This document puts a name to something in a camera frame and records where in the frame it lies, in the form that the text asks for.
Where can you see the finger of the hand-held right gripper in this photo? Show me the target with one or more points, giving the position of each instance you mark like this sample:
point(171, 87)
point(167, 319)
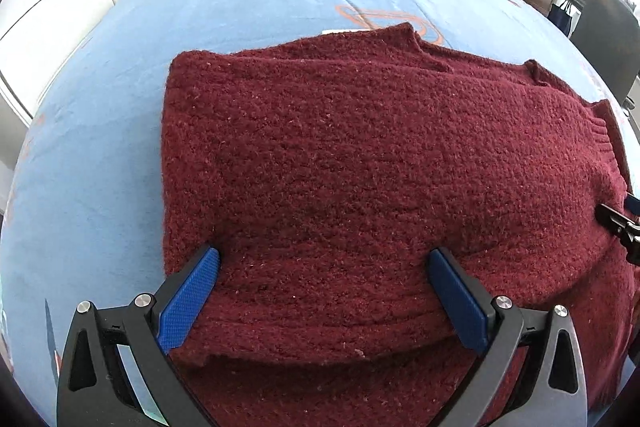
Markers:
point(620, 222)

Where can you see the dark red knit sweater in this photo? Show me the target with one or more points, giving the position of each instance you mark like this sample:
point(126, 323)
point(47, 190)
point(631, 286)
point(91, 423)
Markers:
point(360, 167)

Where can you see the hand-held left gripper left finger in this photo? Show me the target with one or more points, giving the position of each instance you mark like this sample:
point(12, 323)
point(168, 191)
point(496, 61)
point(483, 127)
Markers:
point(192, 292)

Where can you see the black chair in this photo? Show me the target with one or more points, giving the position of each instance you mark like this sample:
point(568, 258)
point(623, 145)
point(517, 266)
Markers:
point(607, 27)

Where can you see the blue printed bed sheet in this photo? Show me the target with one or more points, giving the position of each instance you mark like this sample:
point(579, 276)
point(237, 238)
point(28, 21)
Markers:
point(240, 7)

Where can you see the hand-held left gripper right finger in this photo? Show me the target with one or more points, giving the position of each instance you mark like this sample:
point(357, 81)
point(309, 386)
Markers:
point(457, 302)

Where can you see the dark shopping bag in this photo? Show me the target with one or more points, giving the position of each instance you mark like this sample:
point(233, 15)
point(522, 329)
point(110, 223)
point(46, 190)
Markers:
point(564, 18)

